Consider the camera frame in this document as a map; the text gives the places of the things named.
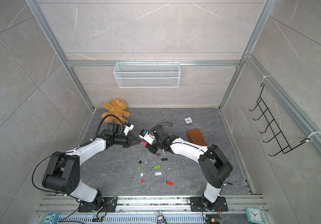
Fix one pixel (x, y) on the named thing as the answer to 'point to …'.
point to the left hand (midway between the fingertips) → (142, 140)
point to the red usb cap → (142, 181)
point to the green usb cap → (139, 168)
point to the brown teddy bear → (117, 107)
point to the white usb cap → (141, 174)
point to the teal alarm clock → (254, 215)
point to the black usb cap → (140, 162)
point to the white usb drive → (158, 173)
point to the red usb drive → (169, 183)
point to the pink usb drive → (144, 143)
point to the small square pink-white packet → (188, 121)
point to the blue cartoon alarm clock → (51, 218)
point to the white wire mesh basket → (147, 75)
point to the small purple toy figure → (160, 219)
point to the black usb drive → (164, 159)
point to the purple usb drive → (158, 154)
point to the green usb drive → (157, 167)
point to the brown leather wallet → (195, 136)
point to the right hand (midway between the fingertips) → (149, 143)
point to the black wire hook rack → (284, 145)
